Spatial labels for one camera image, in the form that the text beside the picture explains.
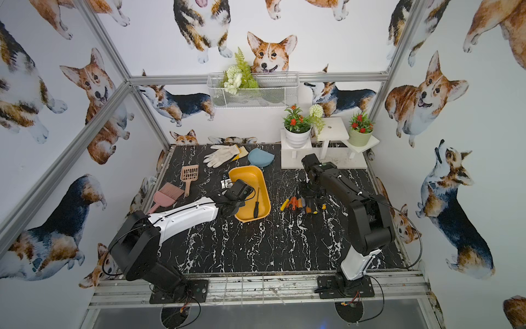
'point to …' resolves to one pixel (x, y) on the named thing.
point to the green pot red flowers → (361, 129)
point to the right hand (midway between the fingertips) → (307, 192)
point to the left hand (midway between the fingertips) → (236, 192)
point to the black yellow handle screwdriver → (308, 210)
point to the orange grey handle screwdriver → (290, 202)
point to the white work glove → (220, 155)
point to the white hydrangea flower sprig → (316, 111)
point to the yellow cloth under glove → (243, 152)
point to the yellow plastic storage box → (254, 176)
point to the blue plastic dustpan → (260, 158)
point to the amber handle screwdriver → (300, 203)
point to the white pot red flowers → (297, 127)
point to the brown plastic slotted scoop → (189, 173)
